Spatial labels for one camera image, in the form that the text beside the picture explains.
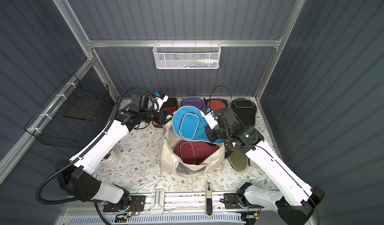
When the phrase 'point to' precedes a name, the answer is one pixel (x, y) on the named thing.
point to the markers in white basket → (204, 63)
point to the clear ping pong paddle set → (216, 104)
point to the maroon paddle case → (194, 152)
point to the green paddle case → (238, 160)
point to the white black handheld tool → (208, 204)
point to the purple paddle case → (194, 101)
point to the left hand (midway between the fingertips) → (172, 116)
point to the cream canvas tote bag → (169, 162)
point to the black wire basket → (73, 115)
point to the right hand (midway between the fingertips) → (209, 125)
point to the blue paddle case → (188, 123)
